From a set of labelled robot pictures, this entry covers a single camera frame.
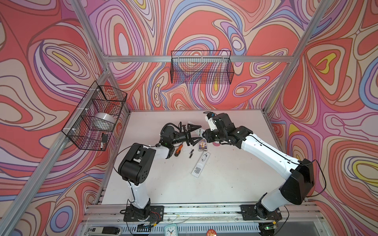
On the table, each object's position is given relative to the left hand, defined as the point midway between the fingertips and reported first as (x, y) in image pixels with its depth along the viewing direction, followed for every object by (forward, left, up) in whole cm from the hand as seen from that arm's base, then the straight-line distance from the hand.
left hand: (202, 133), depth 79 cm
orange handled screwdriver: (0, +15, -20) cm, 25 cm away
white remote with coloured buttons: (+2, +1, -1) cm, 2 cm away
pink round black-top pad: (+5, -11, -21) cm, 24 cm away
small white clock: (-42, +16, -20) cm, 49 cm away
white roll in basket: (-1, +49, +12) cm, 50 cm away
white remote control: (-9, 0, -21) cm, 22 cm away
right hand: (-1, -2, -2) cm, 3 cm away
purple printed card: (+5, -2, -21) cm, 22 cm away
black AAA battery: (-1, +6, -22) cm, 23 cm away
